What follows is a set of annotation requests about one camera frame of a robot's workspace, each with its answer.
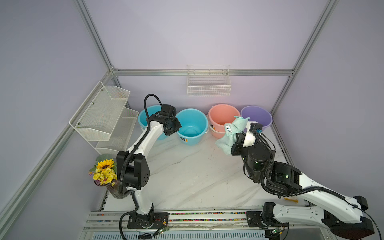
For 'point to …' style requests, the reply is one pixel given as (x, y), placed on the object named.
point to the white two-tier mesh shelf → (102, 120)
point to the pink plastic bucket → (218, 115)
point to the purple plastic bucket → (257, 114)
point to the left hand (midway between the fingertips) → (178, 129)
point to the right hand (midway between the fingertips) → (237, 134)
